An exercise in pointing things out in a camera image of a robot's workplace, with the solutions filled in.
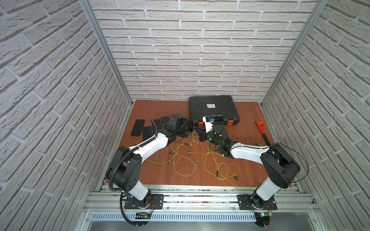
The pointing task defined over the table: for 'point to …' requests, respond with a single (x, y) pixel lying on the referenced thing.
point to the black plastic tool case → (222, 108)
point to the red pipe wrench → (260, 124)
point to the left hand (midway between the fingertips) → (195, 120)
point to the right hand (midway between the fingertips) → (197, 128)
